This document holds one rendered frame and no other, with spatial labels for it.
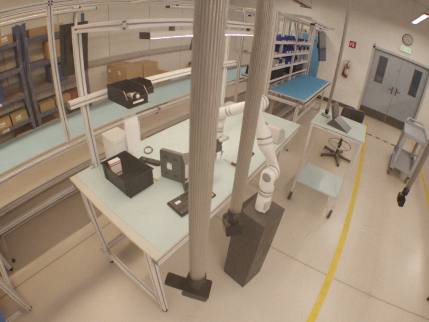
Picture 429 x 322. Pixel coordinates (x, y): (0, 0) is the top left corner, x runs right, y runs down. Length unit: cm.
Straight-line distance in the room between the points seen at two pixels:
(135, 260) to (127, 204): 104
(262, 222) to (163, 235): 64
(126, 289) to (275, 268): 139
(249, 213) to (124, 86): 116
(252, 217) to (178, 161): 58
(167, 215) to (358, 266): 212
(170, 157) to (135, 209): 37
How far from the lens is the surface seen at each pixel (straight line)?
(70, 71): 280
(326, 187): 297
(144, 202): 138
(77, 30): 145
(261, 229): 151
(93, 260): 245
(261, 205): 152
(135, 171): 161
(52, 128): 277
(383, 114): 775
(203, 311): 207
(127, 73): 465
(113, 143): 158
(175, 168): 143
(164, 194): 141
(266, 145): 132
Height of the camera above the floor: 195
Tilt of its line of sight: 34 degrees down
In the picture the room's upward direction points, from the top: 5 degrees clockwise
